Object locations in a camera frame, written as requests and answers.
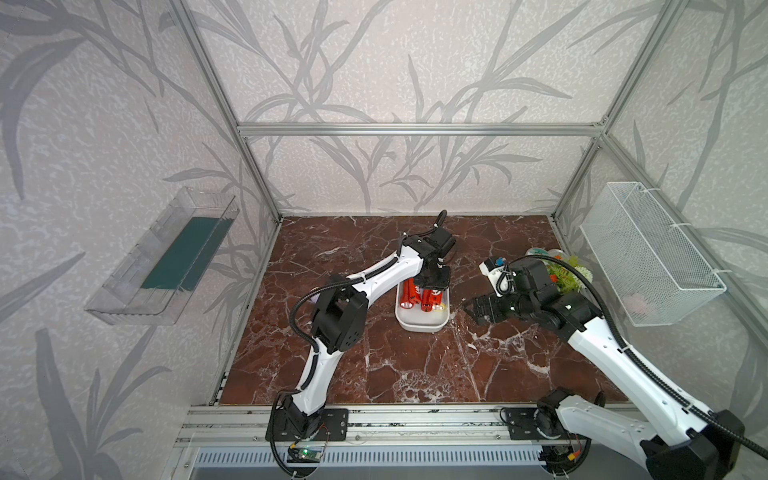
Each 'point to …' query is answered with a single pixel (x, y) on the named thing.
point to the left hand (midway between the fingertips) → (443, 286)
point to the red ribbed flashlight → (407, 291)
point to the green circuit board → (304, 455)
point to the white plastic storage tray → (417, 320)
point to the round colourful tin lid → (537, 251)
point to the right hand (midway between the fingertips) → (476, 299)
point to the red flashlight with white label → (429, 298)
